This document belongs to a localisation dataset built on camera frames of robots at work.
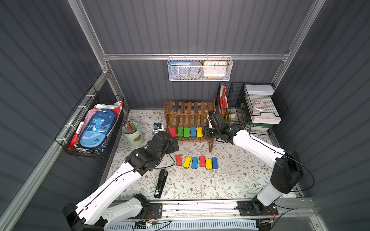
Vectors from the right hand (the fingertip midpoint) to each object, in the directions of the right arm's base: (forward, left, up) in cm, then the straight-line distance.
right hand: (208, 129), depth 85 cm
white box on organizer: (+31, -34, +3) cm, 46 cm away
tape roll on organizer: (+18, -35, +2) cm, 40 cm away
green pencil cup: (-2, +46, -8) cm, 46 cm away
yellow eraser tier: (-2, +5, -1) cm, 6 cm away
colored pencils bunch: (+3, +49, -1) cm, 49 cm away
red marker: (-16, +63, +16) cm, 67 cm away
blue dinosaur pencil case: (-13, +53, +18) cm, 57 cm away
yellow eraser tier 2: (-14, +13, -16) cm, 25 cm away
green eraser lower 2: (-2, +13, -1) cm, 13 cm away
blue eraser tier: (-14, +8, -18) cm, 24 cm away
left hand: (-13, +22, +8) cm, 27 cm away
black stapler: (-24, +26, -13) cm, 38 cm away
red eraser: (-13, +3, -17) cm, 22 cm away
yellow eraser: (-14, -1, -17) cm, 22 cm away
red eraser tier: (-1, +22, -2) cm, 22 cm away
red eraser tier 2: (-11, +18, -17) cm, 28 cm away
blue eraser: (-2, +9, -1) cm, 10 cm away
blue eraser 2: (+1, +3, 0) cm, 3 cm away
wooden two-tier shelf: (+5, +12, +8) cm, 15 cm away
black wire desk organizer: (+39, -23, -13) cm, 47 cm away
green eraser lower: (-1, +17, -2) cm, 17 cm away
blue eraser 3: (-14, -5, -16) cm, 22 cm away
